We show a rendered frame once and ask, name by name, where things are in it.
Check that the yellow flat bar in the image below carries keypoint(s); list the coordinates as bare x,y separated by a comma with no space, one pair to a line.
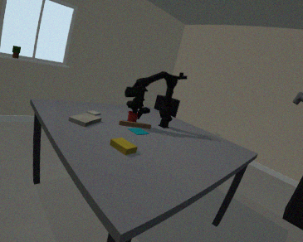
123,146

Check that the long wooden plank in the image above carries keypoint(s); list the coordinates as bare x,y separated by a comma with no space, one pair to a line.
134,124

